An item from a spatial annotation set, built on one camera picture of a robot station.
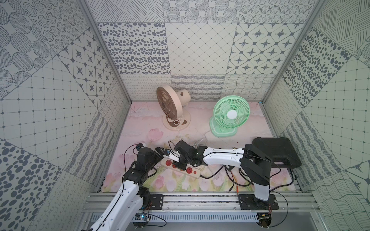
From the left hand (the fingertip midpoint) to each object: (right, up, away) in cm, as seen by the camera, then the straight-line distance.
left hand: (157, 150), depth 83 cm
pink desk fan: (+9, +27, -2) cm, 29 cm away
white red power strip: (+20, -12, -1) cm, 23 cm away
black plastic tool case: (+74, -1, +3) cm, 74 cm away
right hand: (+11, -7, +1) cm, 13 cm away
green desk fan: (+42, +22, -1) cm, 48 cm away
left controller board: (-5, -31, -13) cm, 34 cm away
